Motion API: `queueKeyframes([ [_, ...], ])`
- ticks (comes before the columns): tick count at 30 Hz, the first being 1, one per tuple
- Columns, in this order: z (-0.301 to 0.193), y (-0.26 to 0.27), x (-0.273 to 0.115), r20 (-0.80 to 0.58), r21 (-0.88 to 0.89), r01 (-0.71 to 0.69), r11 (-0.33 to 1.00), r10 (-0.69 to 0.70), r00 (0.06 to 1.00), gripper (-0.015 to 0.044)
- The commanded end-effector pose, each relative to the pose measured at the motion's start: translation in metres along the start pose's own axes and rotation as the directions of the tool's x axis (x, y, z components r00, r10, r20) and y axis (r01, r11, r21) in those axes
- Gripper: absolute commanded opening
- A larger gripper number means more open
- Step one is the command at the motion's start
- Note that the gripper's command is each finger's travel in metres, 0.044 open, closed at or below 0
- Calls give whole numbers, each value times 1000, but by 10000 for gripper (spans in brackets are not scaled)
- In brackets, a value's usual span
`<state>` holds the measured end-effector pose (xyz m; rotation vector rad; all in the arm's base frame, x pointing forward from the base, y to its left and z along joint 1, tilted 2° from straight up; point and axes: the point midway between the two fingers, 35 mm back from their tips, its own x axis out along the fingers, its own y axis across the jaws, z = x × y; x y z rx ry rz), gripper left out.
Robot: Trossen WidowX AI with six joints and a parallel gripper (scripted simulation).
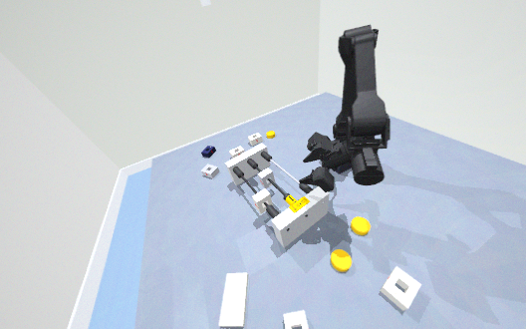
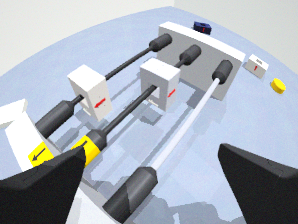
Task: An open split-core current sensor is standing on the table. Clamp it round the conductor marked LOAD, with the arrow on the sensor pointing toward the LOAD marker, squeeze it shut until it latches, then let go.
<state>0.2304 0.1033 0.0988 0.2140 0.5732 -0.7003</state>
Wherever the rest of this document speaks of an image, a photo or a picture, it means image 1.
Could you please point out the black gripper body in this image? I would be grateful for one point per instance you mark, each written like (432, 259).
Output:
(321, 174)

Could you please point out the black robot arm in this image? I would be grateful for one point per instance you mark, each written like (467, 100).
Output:
(364, 114)

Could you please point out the white square block with rectangular hole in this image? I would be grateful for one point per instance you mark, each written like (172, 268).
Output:
(410, 286)

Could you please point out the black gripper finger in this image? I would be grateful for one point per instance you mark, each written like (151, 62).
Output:
(310, 158)
(308, 179)

